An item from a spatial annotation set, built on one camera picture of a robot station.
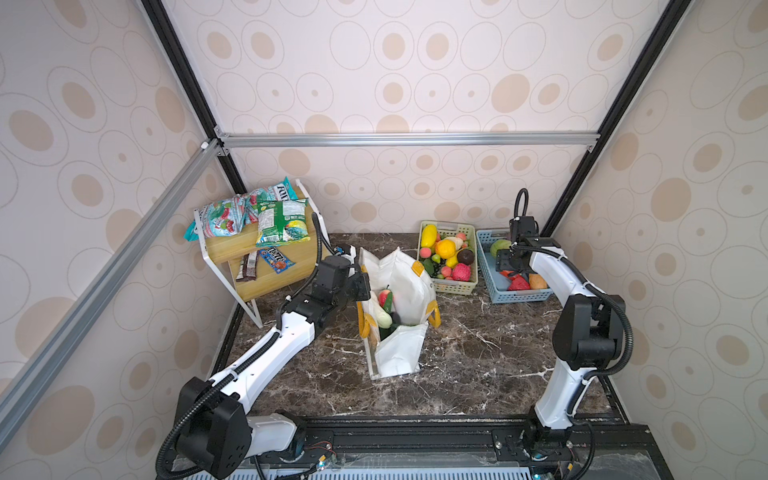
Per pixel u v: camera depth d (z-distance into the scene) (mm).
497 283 1085
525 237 727
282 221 733
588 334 507
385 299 944
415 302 901
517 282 1007
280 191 824
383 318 875
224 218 732
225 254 718
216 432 394
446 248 1044
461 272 1023
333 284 599
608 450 733
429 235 1093
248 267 875
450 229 1178
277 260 897
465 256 1029
